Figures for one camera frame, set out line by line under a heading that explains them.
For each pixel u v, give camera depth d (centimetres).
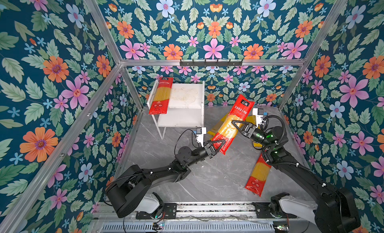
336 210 39
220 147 67
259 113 65
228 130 67
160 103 73
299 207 54
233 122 66
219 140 66
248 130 62
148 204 60
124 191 43
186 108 76
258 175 84
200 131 66
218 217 72
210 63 91
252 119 65
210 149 64
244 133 64
